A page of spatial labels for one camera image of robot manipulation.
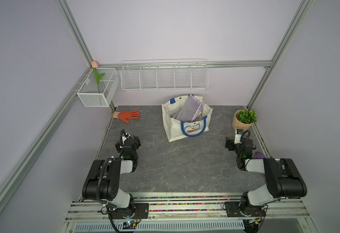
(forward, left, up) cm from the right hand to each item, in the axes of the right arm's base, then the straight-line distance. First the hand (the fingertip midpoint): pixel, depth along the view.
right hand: (233, 136), depth 95 cm
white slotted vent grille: (-47, +26, -8) cm, 54 cm away
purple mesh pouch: (+14, +27, +10) cm, 32 cm away
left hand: (-2, +69, +2) cm, 69 cm away
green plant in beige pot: (+10, -8, +6) cm, 14 cm away
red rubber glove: (+25, +78, -7) cm, 83 cm away
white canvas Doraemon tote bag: (+2, +38, +6) cm, 38 cm away
